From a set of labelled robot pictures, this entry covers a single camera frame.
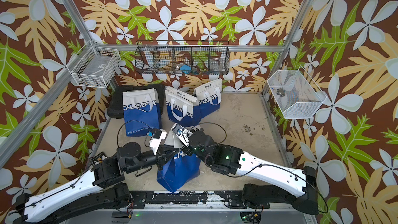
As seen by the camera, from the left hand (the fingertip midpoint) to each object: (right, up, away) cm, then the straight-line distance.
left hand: (179, 149), depth 62 cm
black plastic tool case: (-49, +15, +41) cm, 65 cm away
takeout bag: (-25, +14, +26) cm, 39 cm away
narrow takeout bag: (-1, +17, +20) cm, 26 cm away
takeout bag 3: (+1, -9, +2) cm, 9 cm away
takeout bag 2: (+15, +24, +31) cm, 42 cm away
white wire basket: (-52, +41, +25) cm, 71 cm away
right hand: (0, +7, +3) cm, 8 cm away
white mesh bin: (+62, +24, +21) cm, 70 cm away
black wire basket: (-2, +49, +36) cm, 61 cm away
